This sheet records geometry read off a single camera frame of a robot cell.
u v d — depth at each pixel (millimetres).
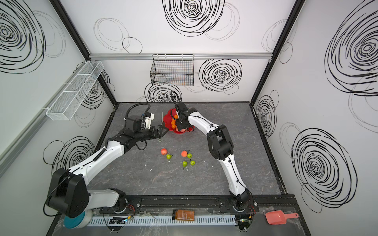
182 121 754
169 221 642
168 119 1078
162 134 737
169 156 889
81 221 639
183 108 809
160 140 968
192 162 866
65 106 721
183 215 679
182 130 977
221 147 598
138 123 648
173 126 1024
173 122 1051
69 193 402
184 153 889
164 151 908
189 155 892
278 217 705
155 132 722
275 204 754
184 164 864
